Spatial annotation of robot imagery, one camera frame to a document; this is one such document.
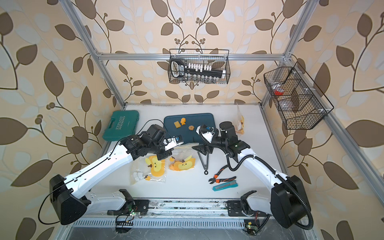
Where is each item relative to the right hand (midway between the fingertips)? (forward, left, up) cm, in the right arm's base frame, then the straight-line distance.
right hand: (196, 139), depth 78 cm
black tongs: (-10, -5, -20) cm, 23 cm away
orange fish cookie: (+27, +10, -17) cm, 33 cm away
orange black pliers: (-15, -10, -19) cm, 26 cm away
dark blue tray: (+23, +8, -17) cm, 30 cm away
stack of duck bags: (-8, +28, -15) cm, 33 cm away
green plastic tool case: (+23, +52, -13) cm, 58 cm away
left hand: (-3, +14, 0) cm, 14 cm away
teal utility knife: (-18, -15, -20) cm, 31 cm away
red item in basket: (+21, -46, +12) cm, 52 cm away
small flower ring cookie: (+21, +4, -18) cm, 28 cm away
